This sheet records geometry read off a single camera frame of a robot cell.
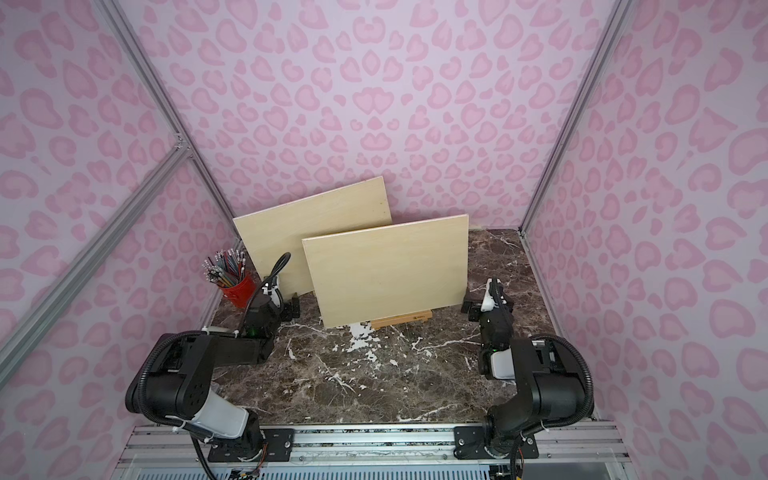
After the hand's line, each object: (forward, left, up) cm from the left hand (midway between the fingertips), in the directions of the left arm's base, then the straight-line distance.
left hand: (282, 291), depth 95 cm
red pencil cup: (-2, +12, +2) cm, 12 cm away
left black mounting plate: (-40, -7, -5) cm, 41 cm away
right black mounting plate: (-40, -54, -6) cm, 67 cm away
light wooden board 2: (+6, -1, +20) cm, 21 cm away
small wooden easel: (-9, -37, -2) cm, 38 cm away
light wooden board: (-3, -34, +14) cm, 37 cm away
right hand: (-2, -63, +4) cm, 63 cm away
